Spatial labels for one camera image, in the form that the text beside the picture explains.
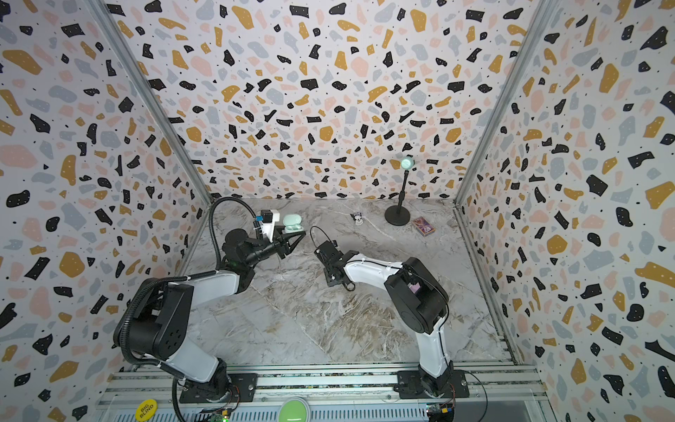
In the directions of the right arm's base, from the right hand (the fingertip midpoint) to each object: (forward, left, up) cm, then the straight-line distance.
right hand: (336, 270), depth 95 cm
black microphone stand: (+31, -26, -4) cm, 40 cm away
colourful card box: (+24, -36, -4) cm, 43 cm away
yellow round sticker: (-42, +48, -2) cm, 64 cm away
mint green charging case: (+5, +13, +21) cm, 25 cm away
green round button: (-41, +9, -1) cm, 42 cm away
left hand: (+3, +9, +20) cm, 22 cm away
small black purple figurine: (+27, -8, -2) cm, 28 cm away
